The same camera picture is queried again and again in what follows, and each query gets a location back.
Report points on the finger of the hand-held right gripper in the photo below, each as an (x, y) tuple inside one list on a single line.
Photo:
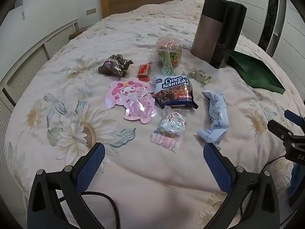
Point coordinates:
[(293, 116), (278, 128)]

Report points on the white slatted cabinet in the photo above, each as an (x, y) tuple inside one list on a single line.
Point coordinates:
[(28, 59)]

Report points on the clear bag with green label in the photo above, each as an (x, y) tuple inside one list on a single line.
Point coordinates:
[(170, 52)]

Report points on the pink cartoon snack packet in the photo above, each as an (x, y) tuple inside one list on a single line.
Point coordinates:
[(128, 95)]

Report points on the green tray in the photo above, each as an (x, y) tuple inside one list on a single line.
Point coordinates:
[(252, 69)]

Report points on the dark blue cookie packet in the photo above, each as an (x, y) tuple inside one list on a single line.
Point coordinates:
[(175, 90)]

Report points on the white wardrobe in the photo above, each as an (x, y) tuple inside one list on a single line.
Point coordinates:
[(255, 4)]

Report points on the wooden nightstand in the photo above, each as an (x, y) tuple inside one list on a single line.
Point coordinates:
[(78, 32)]

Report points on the clear pink striped cookie packet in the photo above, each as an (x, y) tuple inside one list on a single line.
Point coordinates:
[(170, 126)]

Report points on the brown snack packet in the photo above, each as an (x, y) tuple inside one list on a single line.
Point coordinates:
[(114, 65)]

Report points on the light blue snack packet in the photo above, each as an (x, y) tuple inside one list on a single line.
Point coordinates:
[(216, 114)]

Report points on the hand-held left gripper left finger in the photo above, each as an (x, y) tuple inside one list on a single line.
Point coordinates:
[(90, 169)]

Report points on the small gold wrapped candy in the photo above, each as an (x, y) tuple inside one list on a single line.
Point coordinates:
[(200, 75)]

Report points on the floral quilt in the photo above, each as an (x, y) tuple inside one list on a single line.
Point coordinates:
[(71, 88)]

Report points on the wall socket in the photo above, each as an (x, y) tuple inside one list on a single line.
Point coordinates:
[(91, 11)]

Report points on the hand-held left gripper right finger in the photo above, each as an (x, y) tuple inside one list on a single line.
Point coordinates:
[(218, 169)]

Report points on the red snack packet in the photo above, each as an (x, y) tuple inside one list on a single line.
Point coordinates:
[(144, 71)]

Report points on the brown black cylindrical container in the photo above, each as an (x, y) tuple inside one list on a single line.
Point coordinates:
[(207, 33)]

